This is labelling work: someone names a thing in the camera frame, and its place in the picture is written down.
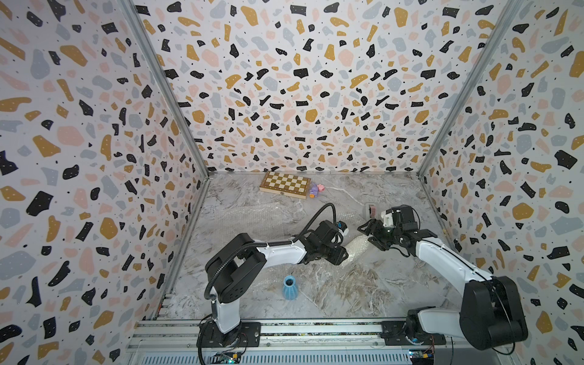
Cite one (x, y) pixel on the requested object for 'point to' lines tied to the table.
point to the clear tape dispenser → (372, 211)
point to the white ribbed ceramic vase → (353, 249)
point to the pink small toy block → (321, 188)
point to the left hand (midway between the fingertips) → (347, 252)
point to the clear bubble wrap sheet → (371, 278)
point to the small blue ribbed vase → (290, 289)
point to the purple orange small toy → (313, 191)
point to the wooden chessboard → (287, 185)
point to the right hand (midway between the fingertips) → (363, 232)
